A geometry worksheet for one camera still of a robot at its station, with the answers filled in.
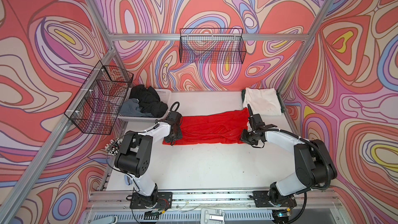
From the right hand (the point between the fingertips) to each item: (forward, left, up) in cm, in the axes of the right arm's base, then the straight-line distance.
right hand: (242, 142), depth 92 cm
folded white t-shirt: (+29, -21, +3) cm, 36 cm away
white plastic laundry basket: (+35, +50, +5) cm, 62 cm away
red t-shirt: (+10, +11, 0) cm, 15 cm away
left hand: (+6, +39, 0) cm, 40 cm away
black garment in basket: (+28, +59, +10) cm, 66 cm away
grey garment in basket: (+22, +70, +10) cm, 74 cm away
